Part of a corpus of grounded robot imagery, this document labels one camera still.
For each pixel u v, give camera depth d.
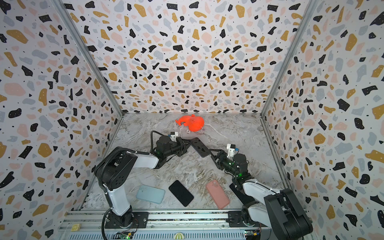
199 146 0.91
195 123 1.06
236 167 0.65
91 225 0.73
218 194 0.84
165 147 0.73
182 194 0.81
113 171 0.50
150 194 0.84
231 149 0.80
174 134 0.90
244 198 0.81
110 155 0.54
